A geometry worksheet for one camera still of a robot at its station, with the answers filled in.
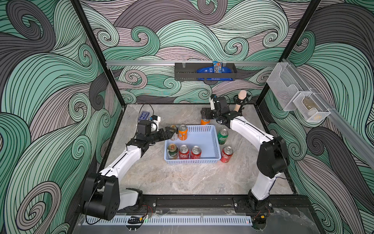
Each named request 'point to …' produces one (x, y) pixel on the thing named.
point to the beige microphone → (242, 95)
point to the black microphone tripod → (248, 98)
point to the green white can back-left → (175, 136)
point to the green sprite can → (222, 136)
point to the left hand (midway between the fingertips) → (170, 130)
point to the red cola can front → (183, 152)
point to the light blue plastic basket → (206, 137)
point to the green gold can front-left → (173, 149)
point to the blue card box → (144, 115)
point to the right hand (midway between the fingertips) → (209, 110)
